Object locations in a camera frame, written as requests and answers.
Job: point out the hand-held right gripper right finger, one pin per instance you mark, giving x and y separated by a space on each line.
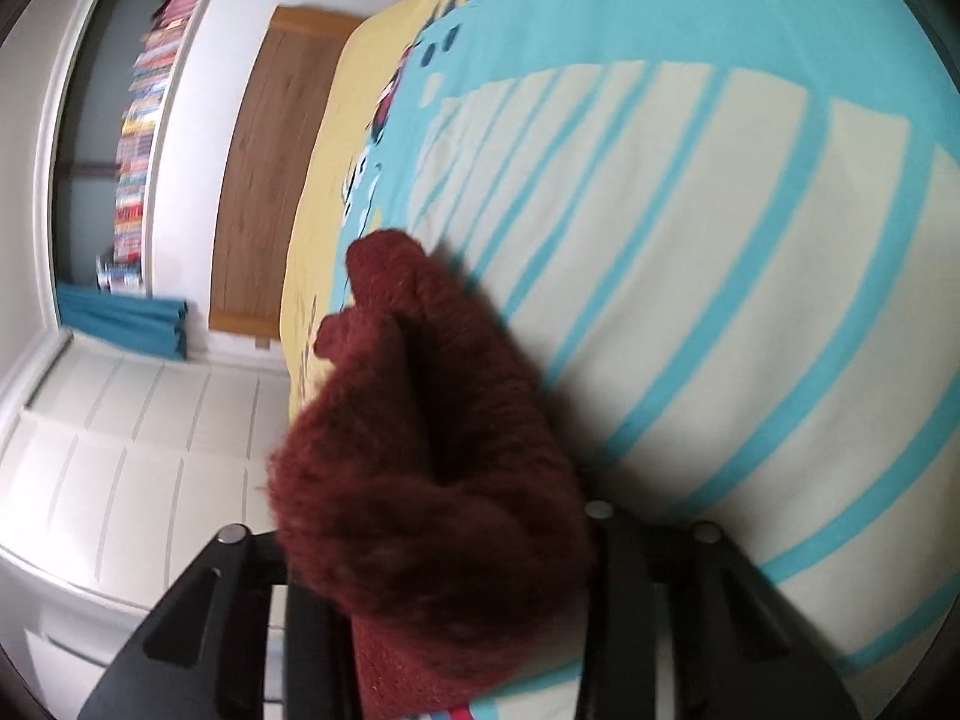
626 615

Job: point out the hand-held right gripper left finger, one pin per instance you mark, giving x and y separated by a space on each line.
195 615

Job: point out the dark red knitted sweater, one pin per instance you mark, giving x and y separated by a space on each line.
420 450

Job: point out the teal curtain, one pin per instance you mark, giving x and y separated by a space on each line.
124 319

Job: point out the yellow dinosaur printed blanket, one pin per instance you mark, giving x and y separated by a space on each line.
675 240

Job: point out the wooden bed headboard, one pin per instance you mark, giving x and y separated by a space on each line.
270 165

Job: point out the row of colourful books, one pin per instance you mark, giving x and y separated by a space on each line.
150 105

